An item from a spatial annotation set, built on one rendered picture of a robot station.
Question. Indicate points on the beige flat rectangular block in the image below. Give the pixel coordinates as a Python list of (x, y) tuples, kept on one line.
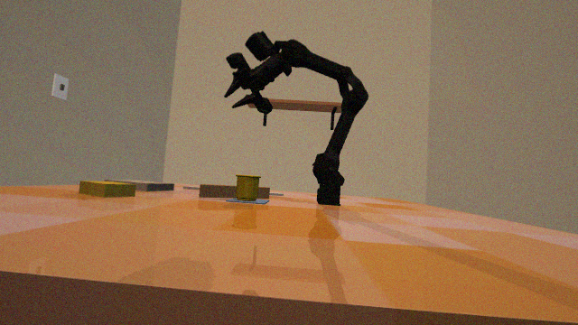
[(148, 185)]

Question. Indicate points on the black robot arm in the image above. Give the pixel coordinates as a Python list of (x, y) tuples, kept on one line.
[(296, 54)]

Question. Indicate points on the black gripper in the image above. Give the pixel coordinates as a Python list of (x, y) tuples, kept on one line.
[(256, 79)]

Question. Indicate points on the olive yellow flat block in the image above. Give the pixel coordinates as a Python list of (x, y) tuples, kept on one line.
[(107, 189)]

